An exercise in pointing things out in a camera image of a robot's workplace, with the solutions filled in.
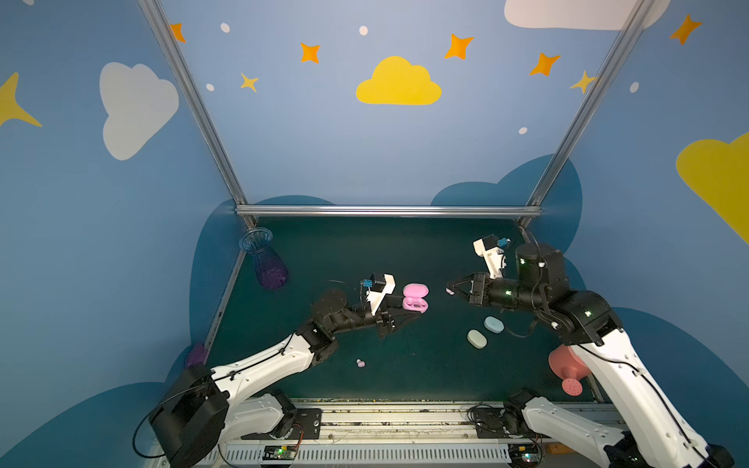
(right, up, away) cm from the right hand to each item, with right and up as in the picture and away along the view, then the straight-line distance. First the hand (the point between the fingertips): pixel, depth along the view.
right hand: (454, 282), depth 64 cm
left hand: (-8, -6, +1) cm, 10 cm away
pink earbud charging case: (-9, -4, +1) cm, 10 cm away
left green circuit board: (-41, -43, +7) cm, 60 cm away
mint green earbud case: (+13, -20, +24) cm, 34 cm away
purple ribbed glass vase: (-56, 0, +40) cm, 69 cm away
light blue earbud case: (+20, -17, +27) cm, 37 cm away
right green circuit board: (+19, -44, +8) cm, 49 cm away
